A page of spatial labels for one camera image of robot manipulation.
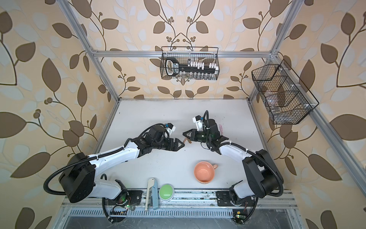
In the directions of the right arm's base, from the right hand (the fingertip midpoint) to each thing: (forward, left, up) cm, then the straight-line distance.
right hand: (183, 135), depth 82 cm
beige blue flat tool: (-22, +18, -13) cm, 31 cm away
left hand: (-5, +1, -1) cm, 5 cm away
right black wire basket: (+8, -55, +19) cm, 59 cm away
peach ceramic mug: (-16, -11, -14) cm, 25 cm away
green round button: (-27, +10, -13) cm, 31 cm away
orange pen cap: (+4, -3, -14) cm, 15 cm away
